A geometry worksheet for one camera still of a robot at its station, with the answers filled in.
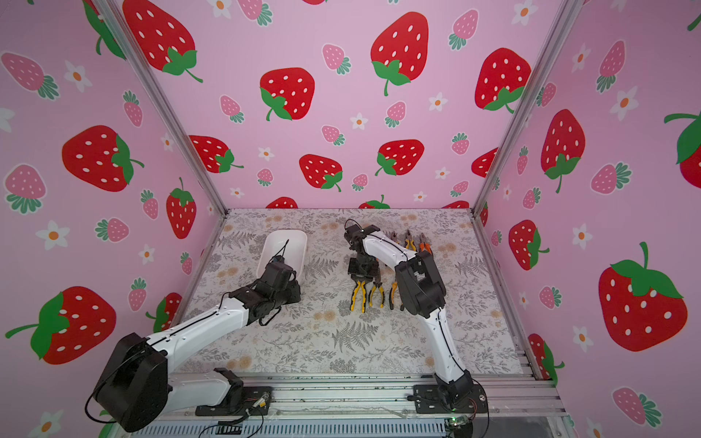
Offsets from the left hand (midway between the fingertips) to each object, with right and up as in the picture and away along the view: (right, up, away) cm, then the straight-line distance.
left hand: (299, 287), depth 88 cm
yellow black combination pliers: (+21, -2, +7) cm, 23 cm away
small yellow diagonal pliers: (+27, -1, +9) cm, 28 cm away
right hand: (+22, +1, +11) cm, 25 cm away
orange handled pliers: (+46, +13, +19) cm, 51 cm away
